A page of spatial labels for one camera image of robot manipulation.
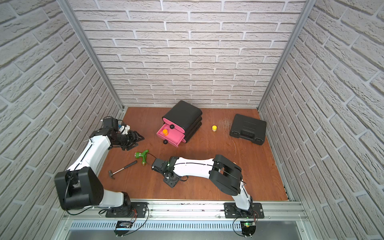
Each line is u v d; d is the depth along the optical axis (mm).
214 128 1053
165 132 942
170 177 587
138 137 785
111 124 678
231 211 732
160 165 643
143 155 917
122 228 708
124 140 720
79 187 422
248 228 705
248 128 1005
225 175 472
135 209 725
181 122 893
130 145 757
